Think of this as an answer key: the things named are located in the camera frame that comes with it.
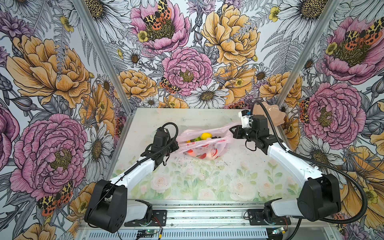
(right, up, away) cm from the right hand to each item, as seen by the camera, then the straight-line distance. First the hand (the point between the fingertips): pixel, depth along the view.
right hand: (229, 133), depth 83 cm
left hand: (-29, -8, +5) cm, 30 cm away
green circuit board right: (+21, -45, -12) cm, 51 cm away
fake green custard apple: (-18, -5, +13) cm, 23 cm away
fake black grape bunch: (-6, -4, +16) cm, 17 cm away
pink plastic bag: (-9, -10, +4) cm, 14 cm away
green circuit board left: (-41, -46, -12) cm, 62 cm away
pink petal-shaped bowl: (+43, +11, +32) cm, 55 cm away
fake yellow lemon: (-12, -3, +16) cm, 20 cm away
